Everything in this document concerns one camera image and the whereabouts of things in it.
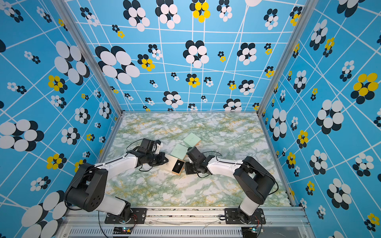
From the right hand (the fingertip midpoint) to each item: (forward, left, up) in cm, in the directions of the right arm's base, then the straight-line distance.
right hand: (187, 169), depth 88 cm
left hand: (+5, +10, +2) cm, 12 cm away
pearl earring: (+3, +5, +1) cm, 6 cm away
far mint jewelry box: (+20, -3, +2) cm, 20 cm away
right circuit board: (-30, -31, -3) cm, 43 cm away
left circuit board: (-30, +31, -4) cm, 43 cm away
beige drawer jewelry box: (+2, +8, +1) cm, 8 cm away
